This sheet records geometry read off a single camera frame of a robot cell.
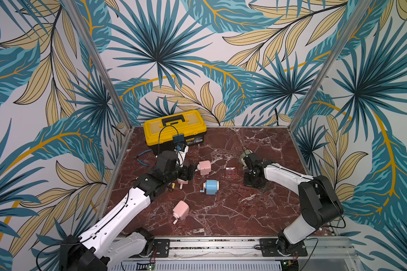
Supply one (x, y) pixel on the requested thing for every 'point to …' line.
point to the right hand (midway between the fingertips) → (249, 183)
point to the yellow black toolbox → (158, 133)
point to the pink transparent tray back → (230, 171)
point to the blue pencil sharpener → (211, 187)
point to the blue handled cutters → (141, 154)
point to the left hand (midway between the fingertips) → (188, 166)
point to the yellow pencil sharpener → (173, 185)
